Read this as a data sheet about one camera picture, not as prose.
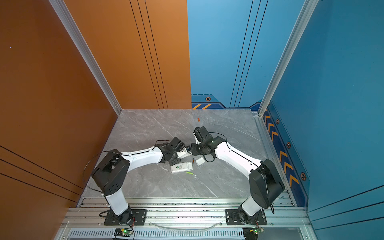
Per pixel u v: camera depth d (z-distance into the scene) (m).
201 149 0.71
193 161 0.93
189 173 0.88
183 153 0.84
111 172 0.50
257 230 0.70
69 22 0.74
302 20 0.74
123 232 0.71
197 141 0.76
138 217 0.74
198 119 1.16
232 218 0.72
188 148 0.83
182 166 0.89
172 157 0.71
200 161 0.93
